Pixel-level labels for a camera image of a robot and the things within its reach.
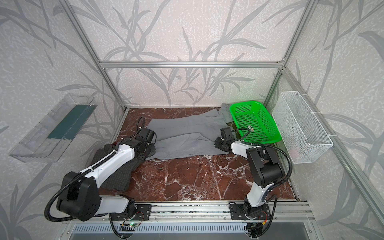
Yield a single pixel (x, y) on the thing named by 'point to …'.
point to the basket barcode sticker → (250, 128)
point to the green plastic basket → (253, 113)
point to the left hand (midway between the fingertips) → (153, 147)
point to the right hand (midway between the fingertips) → (216, 139)
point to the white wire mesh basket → (304, 137)
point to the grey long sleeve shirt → (189, 135)
